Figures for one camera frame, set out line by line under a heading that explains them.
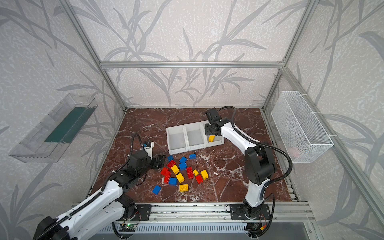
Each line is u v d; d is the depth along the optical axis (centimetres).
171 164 89
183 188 81
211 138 99
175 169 86
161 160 74
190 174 86
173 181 81
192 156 94
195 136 101
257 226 75
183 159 91
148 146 72
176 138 99
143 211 74
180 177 83
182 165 88
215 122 67
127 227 71
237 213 73
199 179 85
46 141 63
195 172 86
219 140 99
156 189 81
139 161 62
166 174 85
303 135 61
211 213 75
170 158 91
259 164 48
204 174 85
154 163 73
